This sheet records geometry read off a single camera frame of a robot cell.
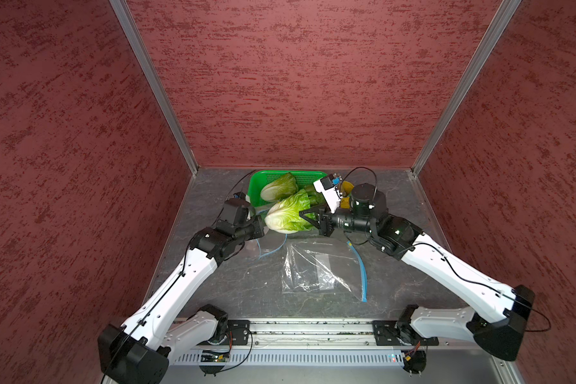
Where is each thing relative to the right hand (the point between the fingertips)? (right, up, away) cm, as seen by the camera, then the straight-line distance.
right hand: (301, 220), depth 64 cm
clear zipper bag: (-10, -10, +19) cm, 24 cm away
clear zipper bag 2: (+13, -21, +24) cm, 34 cm away
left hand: (-13, -5, +13) cm, 19 cm away
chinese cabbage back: (-9, +9, +38) cm, 40 cm away
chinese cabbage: (-4, +1, +1) cm, 5 cm away
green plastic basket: (-18, +14, +44) cm, 49 cm away
